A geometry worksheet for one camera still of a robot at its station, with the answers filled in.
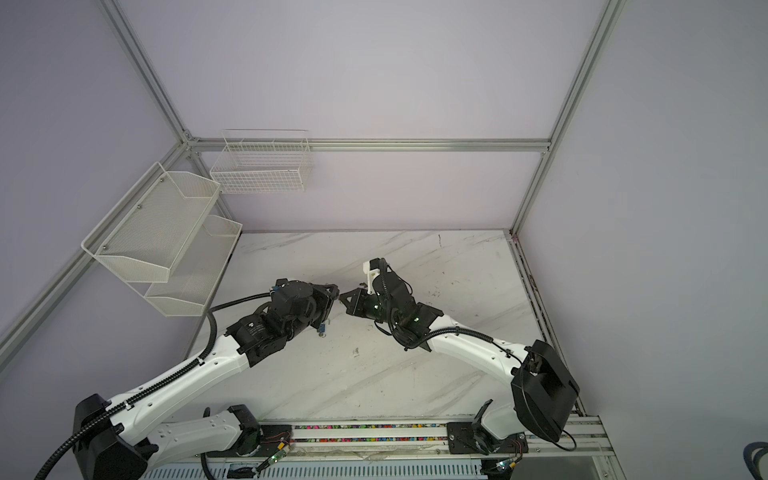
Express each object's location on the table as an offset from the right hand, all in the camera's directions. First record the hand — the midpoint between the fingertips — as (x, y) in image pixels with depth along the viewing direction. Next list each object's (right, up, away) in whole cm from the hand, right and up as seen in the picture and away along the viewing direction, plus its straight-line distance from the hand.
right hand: (335, 299), depth 73 cm
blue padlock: (-8, -13, +19) cm, 24 cm away
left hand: (+1, +2, +2) cm, 3 cm away
